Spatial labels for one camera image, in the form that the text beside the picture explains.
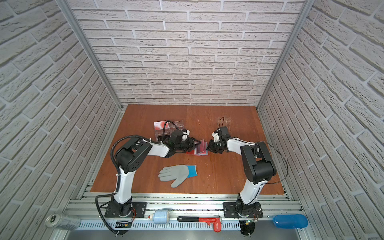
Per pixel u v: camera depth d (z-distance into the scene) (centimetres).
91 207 74
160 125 97
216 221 70
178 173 85
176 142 79
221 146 73
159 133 97
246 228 71
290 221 70
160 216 65
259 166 49
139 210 73
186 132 94
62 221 61
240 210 66
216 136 92
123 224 73
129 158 54
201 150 93
